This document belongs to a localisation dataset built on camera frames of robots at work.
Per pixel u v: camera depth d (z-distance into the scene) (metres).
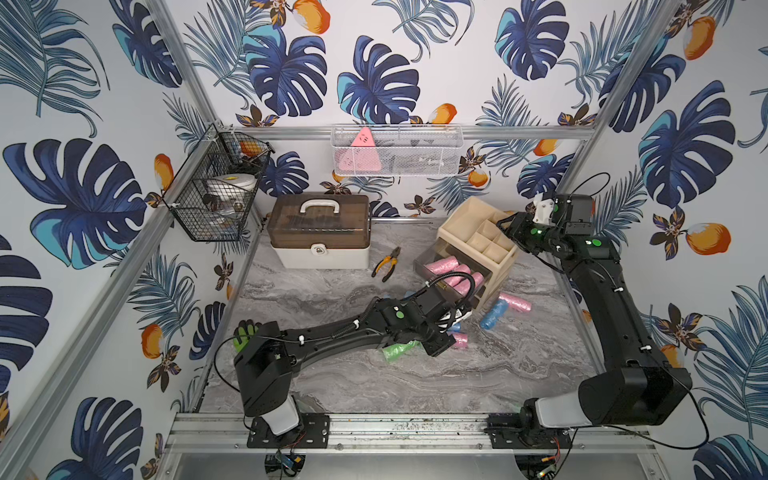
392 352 0.84
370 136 0.89
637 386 0.41
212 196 0.82
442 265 0.85
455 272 0.58
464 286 0.81
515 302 0.95
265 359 0.48
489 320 0.91
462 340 0.87
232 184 0.80
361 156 0.90
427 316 0.58
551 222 0.62
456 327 0.90
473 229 0.85
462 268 0.84
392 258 1.09
